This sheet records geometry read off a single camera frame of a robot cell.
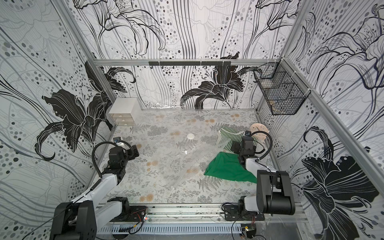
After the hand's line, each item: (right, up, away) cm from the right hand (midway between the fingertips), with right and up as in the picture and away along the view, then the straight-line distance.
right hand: (244, 142), depth 93 cm
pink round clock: (+14, +9, +11) cm, 20 cm away
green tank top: (-13, -12, -7) cm, 19 cm away
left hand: (-70, -4, -5) cm, 70 cm away
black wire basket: (+22, +33, -5) cm, 40 cm away
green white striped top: (-10, +3, +8) cm, 13 cm away
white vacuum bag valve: (-35, +3, +8) cm, 36 cm away
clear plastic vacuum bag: (-45, -2, +6) cm, 45 cm away
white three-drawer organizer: (-81, +20, +10) cm, 84 cm away
